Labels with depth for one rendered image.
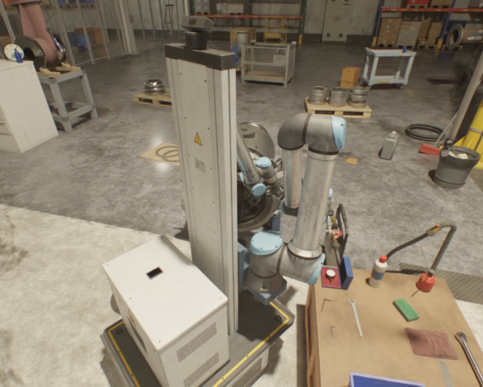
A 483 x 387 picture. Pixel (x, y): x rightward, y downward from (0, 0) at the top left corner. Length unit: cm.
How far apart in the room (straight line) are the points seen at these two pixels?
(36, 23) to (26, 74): 91
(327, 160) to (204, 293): 77
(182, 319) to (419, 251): 238
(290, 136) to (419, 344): 125
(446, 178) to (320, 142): 326
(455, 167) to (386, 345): 279
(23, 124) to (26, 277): 295
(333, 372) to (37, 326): 199
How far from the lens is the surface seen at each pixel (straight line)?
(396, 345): 184
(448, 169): 424
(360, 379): 158
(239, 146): 158
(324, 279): 197
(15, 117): 544
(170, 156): 444
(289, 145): 119
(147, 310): 138
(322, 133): 112
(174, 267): 150
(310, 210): 122
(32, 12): 611
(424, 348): 188
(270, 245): 136
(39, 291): 292
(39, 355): 254
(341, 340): 176
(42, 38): 611
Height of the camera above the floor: 192
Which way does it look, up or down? 33 degrees down
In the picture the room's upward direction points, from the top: straight up
